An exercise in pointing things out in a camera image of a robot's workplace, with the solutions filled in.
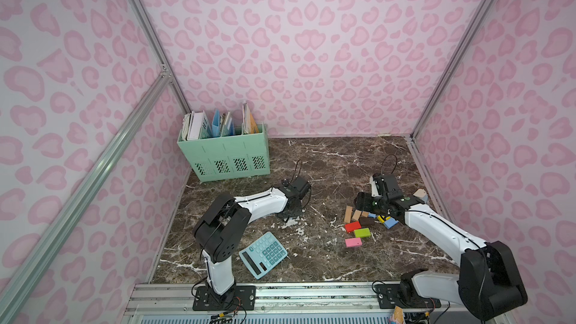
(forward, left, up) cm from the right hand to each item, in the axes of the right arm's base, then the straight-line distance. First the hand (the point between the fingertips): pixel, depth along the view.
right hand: (361, 200), depth 88 cm
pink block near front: (-14, +4, -6) cm, 16 cm away
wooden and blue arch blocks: (+6, -27, -5) cm, 28 cm away
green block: (-10, 0, -7) cm, 12 cm away
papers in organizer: (+23, +66, +19) cm, 73 cm away
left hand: (-1, +27, -6) cm, 27 cm away
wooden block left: (-3, +5, -6) cm, 8 cm away
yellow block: (-5, -9, -7) cm, 13 cm away
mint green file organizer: (+15, +52, +10) cm, 55 cm away
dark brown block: (-6, -3, -7) cm, 9 cm away
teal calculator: (-19, +37, -4) cm, 42 cm away
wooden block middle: (-3, +1, -5) cm, 6 cm away
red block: (-8, +4, -6) cm, 11 cm away
